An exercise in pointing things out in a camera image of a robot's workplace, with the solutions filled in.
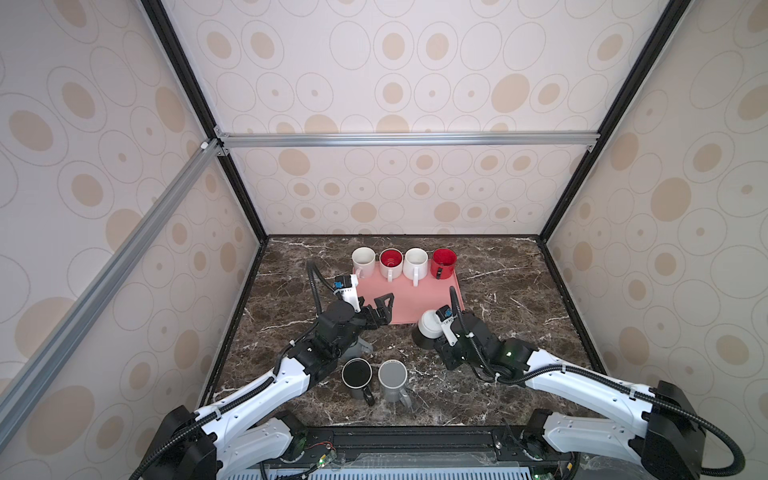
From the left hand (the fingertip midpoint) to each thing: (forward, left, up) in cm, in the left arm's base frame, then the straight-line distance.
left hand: (388, 295), depth 76 cm
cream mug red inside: (+27, -1, -21) cm, 34 cm away
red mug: (+27, -19, -21) cm, 39 cm away
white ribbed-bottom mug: (+22, -9, -16) cm, 29 cm away
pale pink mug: (+22, +9, -14) cm, 28 cm away
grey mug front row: (-17, -1, -12) cm, 21 cm away
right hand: (-7, -14, -13) cm, 20 cm away
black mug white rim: (-15, +8, -13) cm, 22 cm away
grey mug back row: (-6, +8, -20) cm, 22 cm away
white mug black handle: (-6, -10, -7) cm, 14 cm away
